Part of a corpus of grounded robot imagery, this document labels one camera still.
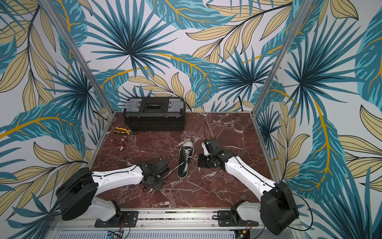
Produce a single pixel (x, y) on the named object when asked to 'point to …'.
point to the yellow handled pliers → (127, 131)
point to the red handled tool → (122, 148)
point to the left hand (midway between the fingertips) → (155, 185)
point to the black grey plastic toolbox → (154, 114)
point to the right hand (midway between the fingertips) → (198, 161)
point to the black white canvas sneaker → (186, 151)
